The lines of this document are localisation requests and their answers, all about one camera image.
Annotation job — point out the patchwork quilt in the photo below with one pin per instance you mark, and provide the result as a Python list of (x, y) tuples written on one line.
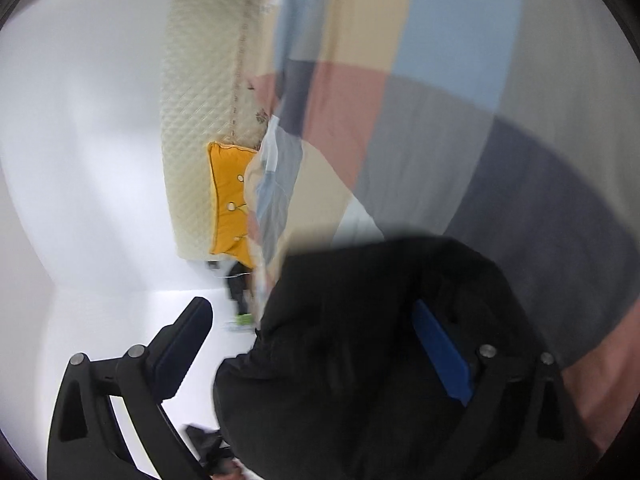
[(425, 135)]

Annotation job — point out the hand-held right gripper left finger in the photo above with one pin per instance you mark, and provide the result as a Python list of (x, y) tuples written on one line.
[(175, 360)]

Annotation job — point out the cream floral pillow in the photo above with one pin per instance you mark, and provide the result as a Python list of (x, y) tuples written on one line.
[(262, 110)]

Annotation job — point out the black puffer jacket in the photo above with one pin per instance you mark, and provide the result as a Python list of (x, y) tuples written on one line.
[(350, 360)]

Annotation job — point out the green packet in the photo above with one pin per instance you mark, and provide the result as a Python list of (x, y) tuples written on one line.
[(244, 318)]

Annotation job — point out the yellow pillow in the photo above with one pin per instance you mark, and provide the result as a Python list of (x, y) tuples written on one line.
[(229, 205)]

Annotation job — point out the black bag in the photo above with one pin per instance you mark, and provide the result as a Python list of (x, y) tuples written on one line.
[(237, 285)]

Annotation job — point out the cream quilted headboard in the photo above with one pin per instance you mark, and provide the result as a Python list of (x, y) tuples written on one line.
[(200, 110)]

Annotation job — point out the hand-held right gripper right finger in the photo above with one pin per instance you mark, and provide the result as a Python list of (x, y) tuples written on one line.
[(442, 355)]

